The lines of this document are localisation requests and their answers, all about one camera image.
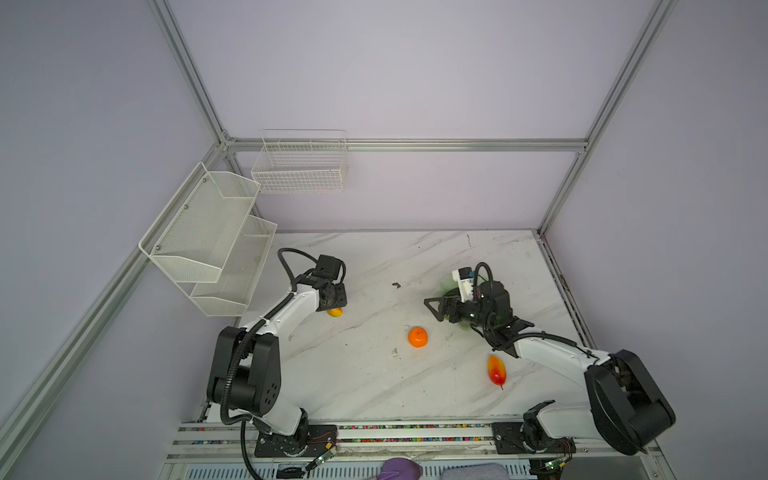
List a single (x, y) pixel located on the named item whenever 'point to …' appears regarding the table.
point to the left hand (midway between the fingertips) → (333, 300)
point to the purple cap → (400, 469)
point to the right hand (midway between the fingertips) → (432, 300)
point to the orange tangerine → (418, 337)
